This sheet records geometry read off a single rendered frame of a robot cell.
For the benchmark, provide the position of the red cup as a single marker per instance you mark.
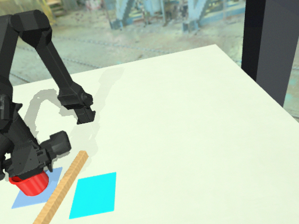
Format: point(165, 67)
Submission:
point(32, 186)

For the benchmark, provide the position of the light wooden flat bar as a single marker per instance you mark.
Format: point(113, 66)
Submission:
point(55, 200)

